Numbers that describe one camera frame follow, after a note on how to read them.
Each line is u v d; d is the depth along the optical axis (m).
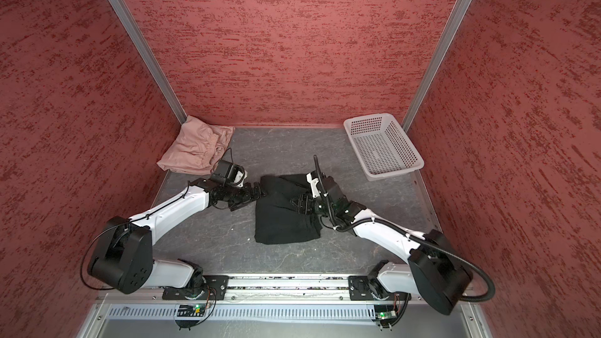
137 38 0.86
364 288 0.74
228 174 0.71
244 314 0.77
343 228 0.60
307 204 0.72
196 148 1.07
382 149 1.13
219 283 0.76
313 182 0.76
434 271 0.42
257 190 0.79
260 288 0.76
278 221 0.85
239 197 0.76
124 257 0.42
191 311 0.72
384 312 0.71
